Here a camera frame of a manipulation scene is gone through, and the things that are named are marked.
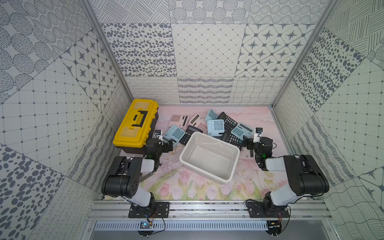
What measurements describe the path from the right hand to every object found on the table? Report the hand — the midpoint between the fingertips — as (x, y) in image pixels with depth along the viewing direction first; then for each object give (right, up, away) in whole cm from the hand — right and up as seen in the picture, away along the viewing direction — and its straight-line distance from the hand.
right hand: (251, 137), depth 95 cm
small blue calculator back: (-25, +15, +11) cm, 31 cm away
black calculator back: (-12, +9, +12) cm, 19 cm away
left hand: (-57, 0, -1) cm, 57 cm away
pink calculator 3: (-35, +10, +12) cm, 38 cm away
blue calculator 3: (-51, +2, +6) cm, 51 cm away
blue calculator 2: (-5, +4, +6) cm, 9 cm away
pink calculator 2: (-48, +11, +13) cm, 51 cm away
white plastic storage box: (-27, -12, -1) cm, 30 cm away
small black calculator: (-41, +4, +8) cm, 42 cm away
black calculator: (-14, 0, +5) cm, 15 cm away
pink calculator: (-5, -10, -3) cm, 11 cm away
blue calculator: (-22, +6, +6) cm, 24 cm away
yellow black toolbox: (-71, +7, -9) cm, 72 cm away
